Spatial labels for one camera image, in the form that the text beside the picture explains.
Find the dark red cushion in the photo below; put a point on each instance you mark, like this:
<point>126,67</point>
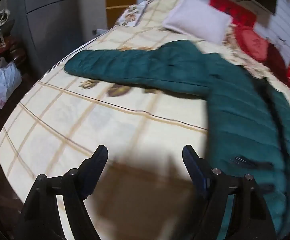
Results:
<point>276,60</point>

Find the green padded jacket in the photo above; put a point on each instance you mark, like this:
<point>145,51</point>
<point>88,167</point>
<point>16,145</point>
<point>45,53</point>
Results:
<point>234,105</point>

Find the white pillow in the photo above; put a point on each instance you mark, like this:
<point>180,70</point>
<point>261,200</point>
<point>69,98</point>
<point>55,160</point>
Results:
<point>197,20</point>

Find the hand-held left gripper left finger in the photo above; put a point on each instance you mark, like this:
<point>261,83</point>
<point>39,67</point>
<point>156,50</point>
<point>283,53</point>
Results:
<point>97,170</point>

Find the red heart cushion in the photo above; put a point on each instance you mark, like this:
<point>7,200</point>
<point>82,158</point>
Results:
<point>252,42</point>

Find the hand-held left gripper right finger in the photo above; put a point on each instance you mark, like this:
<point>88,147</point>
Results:
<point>196,172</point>

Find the red wall poster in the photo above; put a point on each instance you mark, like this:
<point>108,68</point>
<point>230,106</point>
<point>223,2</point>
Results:
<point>232,10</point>

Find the white plastic bag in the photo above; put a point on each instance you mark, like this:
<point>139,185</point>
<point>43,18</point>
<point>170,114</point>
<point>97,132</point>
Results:
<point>7,80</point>

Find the grey refrigerator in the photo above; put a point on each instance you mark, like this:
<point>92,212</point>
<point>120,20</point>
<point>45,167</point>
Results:
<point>50,17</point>

